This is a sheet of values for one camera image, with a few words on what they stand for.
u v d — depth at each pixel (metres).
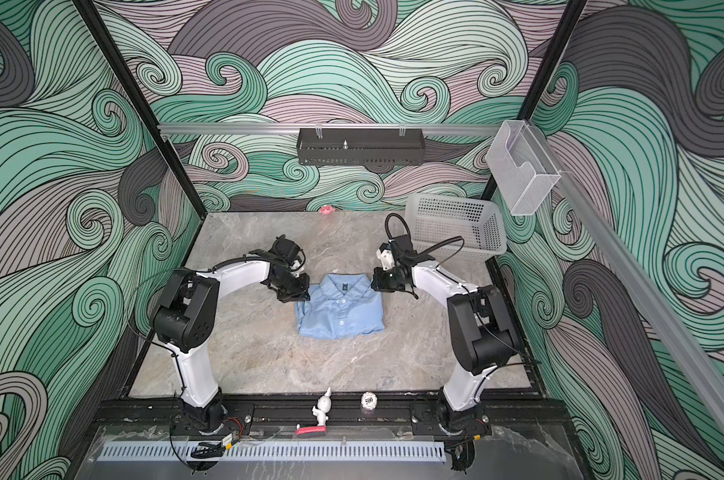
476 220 1.15
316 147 0.96
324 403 0.73
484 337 0.46
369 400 0.71
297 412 0.74
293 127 0.94
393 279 0.78
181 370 0.56
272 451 0.70
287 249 0.81
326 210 1.18
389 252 0.86
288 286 0.83
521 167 0.79
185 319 0.50
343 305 0.90
